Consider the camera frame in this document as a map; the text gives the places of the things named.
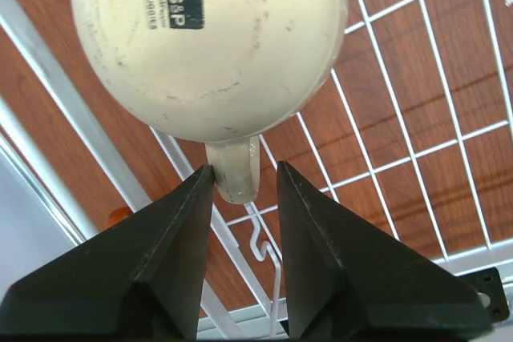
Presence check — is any white wire dish rack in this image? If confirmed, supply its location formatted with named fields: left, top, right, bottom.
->
left=1, top=0, right=512, bottom=339

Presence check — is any brown glazed mug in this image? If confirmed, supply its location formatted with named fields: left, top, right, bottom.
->
left=107, top=207, right=132, bottom=227

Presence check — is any beige round mug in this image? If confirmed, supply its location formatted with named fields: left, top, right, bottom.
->
left=71, top=0, right=348, bottom=204

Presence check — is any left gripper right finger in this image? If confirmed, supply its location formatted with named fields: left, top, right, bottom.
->
left=277, top=161, right=493, bottom=341

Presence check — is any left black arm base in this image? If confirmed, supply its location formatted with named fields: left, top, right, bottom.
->
left=459, top=267, right=511, bottom=323

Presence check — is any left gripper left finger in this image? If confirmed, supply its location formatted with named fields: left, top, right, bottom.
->
left=1, top=165, right=214, bottom=341

